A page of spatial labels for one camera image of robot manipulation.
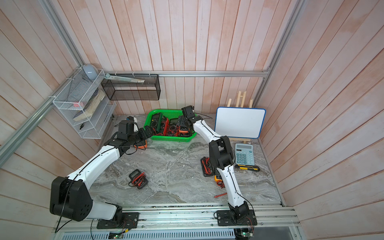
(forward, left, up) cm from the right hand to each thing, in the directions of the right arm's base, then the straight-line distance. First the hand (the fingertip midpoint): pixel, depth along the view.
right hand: (184, 121), depth 105 cm
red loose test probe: (-47, -20, -10) cm, 52 cm away
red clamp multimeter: (-2, +13, -4) cm, 14 cm away
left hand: (-19, +20, +9) cm, 29 cm away
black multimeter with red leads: (-33, -16, -6) cm, 37 cm away
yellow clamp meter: (-41, -22, -7) cm, 47 cm away
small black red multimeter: (-41, +24, -5) cm, 48 cm away
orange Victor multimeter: (-7, 0, -1) cm, 7 cm away
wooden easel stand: (-2, -36, +21) cm, 42 cm away
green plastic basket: (-13, +13, -3) cm, 19 cm away
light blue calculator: (-22, -40, -8) cm, 46 cm away
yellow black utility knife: (-31, -44, -9) cm, 54 cm away
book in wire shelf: (-12, +49, +25) cm, 56 cm away
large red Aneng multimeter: (-6, +8, -4) cm, 10 cm away
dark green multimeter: (-2, +20, 0) cm, 20 cm away
